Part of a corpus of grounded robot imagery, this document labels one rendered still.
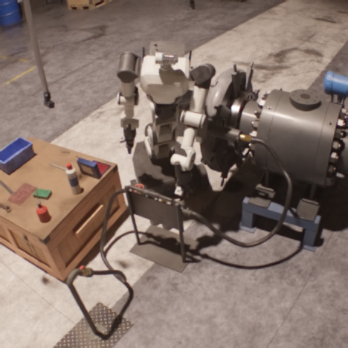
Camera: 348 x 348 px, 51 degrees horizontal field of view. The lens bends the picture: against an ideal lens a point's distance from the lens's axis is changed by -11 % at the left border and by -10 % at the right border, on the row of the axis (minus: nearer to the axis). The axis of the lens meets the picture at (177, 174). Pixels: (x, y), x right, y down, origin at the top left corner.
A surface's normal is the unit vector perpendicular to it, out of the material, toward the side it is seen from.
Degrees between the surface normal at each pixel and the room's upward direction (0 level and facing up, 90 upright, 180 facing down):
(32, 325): 0
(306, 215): 0
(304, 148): 68
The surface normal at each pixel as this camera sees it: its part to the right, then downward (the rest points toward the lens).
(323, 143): -0.45, 0.04
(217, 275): -0.08, -0.77
